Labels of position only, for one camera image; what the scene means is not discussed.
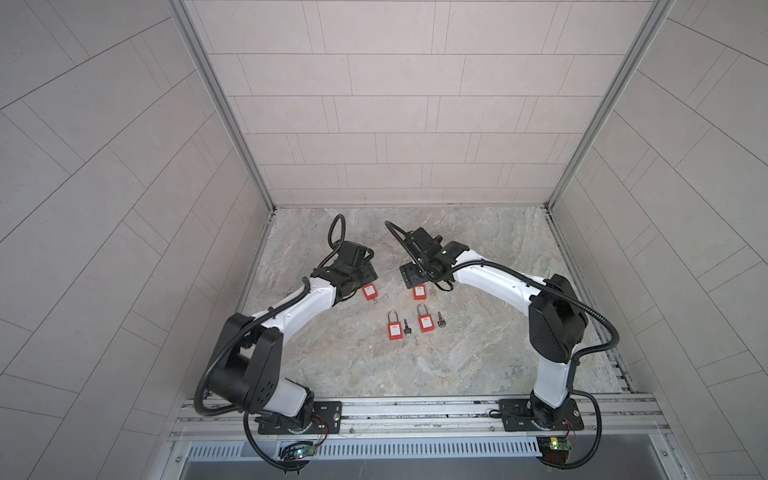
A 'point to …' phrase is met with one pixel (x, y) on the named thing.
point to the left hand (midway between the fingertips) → (373, 267)
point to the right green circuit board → (560, 443)
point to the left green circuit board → (305, 451)
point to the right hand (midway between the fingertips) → (410, 274)
